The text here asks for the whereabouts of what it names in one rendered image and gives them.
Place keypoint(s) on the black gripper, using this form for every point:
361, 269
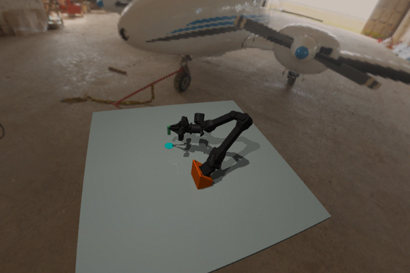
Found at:
177, 128

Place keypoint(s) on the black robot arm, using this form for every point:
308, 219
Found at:
217, 155

